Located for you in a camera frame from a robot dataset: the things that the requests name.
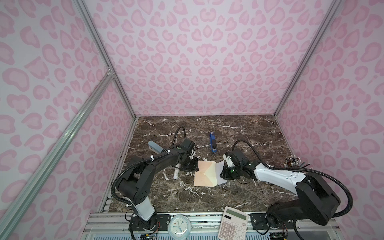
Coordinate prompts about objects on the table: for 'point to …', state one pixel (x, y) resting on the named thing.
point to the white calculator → (234, 224)
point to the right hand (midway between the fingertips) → (220, 175)
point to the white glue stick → (176, 171)
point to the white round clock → (179, 227)
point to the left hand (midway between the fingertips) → (199, 167)
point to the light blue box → (155, 147)
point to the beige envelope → (206, 176)
